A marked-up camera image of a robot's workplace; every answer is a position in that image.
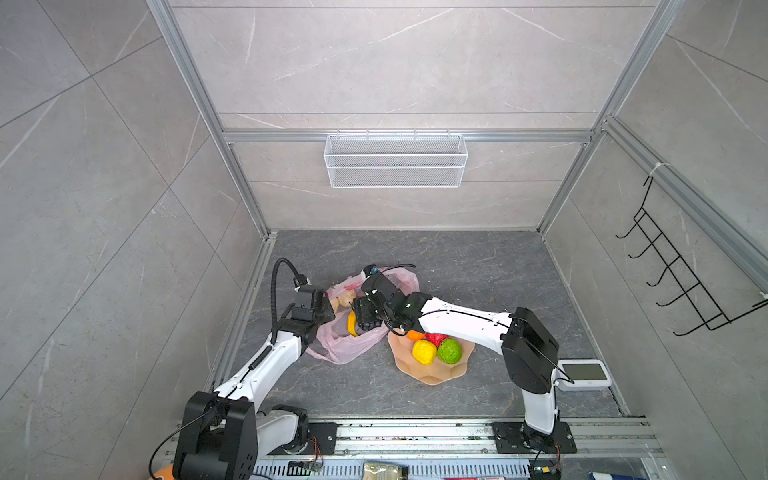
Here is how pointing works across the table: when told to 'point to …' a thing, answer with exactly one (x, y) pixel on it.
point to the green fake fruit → (449, 351)
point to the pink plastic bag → (334, 342)
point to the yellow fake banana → (351, 323)
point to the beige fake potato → (335, 303)
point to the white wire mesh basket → (397, 160)
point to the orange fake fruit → (415, 335)
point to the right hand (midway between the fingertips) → (359, 303)
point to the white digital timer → (581, 374)
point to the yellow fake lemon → (424, 351)
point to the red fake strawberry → (435, 338)
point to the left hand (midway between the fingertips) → (320, 298)
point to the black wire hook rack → (695, 293)
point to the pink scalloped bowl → (434, 373)
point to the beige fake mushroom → (346, 297)
